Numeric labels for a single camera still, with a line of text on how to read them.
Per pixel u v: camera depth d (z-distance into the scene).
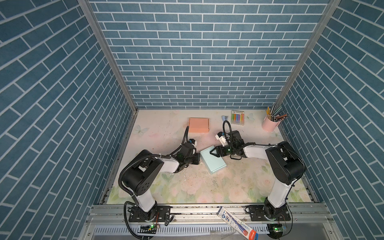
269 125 1.04
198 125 1.06
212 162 0.90
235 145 0.78
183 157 0.74
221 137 0.89
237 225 0.70
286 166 0.50
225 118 1.15
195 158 0.83
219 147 0.85
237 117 1.15
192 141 0.87
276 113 1.03
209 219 0.74
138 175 0.47
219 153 0.85
